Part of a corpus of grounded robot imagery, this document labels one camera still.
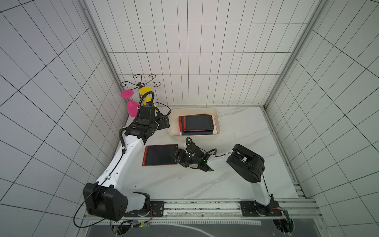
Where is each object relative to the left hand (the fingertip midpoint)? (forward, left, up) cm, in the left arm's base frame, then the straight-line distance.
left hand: (160, 123), depth 80 cm
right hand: (-8, -6, -19) cm, 22 cm away
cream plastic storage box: (+25, -5, -19) cm, 32 cm away
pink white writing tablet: (+11, -25, -25) cm, 37 cm away
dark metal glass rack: (+24, +15, +8) cm, 29 cm away
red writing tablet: (+17, -22, -21) cm, 35 cm away
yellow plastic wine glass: (+18, +10, +9) cm, 22 cm away
